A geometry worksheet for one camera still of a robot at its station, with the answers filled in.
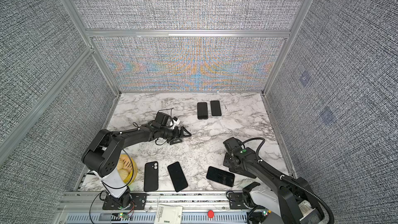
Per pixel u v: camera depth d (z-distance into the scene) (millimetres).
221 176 881
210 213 686
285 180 439
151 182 798
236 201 733
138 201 732
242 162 583
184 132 819
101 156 476
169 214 717
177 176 813
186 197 757
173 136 804
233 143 698
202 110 1097
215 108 1104
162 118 760
